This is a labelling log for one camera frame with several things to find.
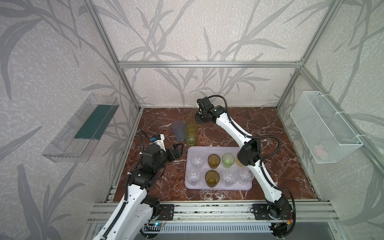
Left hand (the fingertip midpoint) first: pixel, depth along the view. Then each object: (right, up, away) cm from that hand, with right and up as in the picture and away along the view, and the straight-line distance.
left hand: (178, 147), depth 76 cm
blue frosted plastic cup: (-3, +9, +23) cm, 25 cm away
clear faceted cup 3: (+28, -20, +8) cm, 35 cm away
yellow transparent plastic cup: (+29, -6, -8) cm, 31 cm away
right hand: (+9, +16, +20) cm, 27 cm away
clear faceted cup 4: (+37, -18, +8) cm, 42 cm away
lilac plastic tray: (+15, -7, +21) cm, 26 cm away
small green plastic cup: (+28, -10, +14) cm, 33 cm away
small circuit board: (-10, -36, -6) cm, 38 cm away
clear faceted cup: (+9, -11, +15) cm, 21 cm away
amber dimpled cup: (+20, -10, +13) cm, 25 cm away
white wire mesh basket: (+66, +7, -14) cm, 68 cm away
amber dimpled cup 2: (+18, -19, +7) cm, 27 cm away
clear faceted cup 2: (+8, -19, +8) cm, 22 cm away
